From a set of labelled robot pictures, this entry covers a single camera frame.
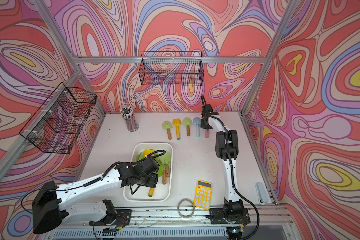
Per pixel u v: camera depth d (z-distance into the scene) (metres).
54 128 0.73
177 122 1.12
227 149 0.65
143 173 0.59
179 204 0.77
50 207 0.39
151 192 0.80
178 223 0.73
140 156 0.93
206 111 0.91
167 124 1.11
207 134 1.05
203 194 0.80
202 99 0.96
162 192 0.80
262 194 0.77
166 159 0.91
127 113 0.96
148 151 0.96
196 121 1.12
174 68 0.96
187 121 1.14
